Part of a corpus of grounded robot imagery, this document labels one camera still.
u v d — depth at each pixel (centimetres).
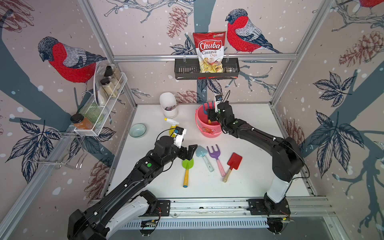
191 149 65
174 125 90
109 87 76
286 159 47
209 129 90
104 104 71
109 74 79
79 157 63
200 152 91
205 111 92
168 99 106
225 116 67
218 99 76
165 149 55
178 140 64
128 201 48
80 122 59
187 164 88
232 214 73
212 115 80
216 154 92
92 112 68
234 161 90
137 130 101
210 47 80
